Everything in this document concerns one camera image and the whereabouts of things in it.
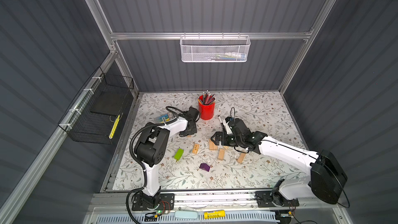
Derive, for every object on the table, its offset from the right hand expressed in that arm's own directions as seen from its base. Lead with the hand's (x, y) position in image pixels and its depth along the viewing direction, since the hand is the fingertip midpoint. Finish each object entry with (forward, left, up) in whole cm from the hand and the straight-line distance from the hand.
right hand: (218, 140), depth 82 cm
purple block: (-10, +7, -11) cm, 17 cm away
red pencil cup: (+23, +6, -5) cm, 25 cm away
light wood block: (-7, -3, +7) cm, 10 cm away
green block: (-3, +23, -10) cm, 25 cm away
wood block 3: (-5, -14, -13) cm, 19 cm away
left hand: (+12, +17, -11) cm, 23 cm away
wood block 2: (-4, -2, -9) cm, 10 cm away
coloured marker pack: (+20, +34, -8) cm, 41 cm away
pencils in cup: (+29, +6, +2) cm, 29 cm away
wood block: (+1, +3, -11) cm, 11 cm away
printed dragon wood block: (0, +13, -11) cm, 17 cm away
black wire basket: (+4, +59, +18) cm, 62 cm away
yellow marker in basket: (-3, +48, +17) cm, 51 cm away
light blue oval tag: (-32, +16, -8) cm, 37 cm away
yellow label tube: (-32, +2, -9) cm, 33 cm away
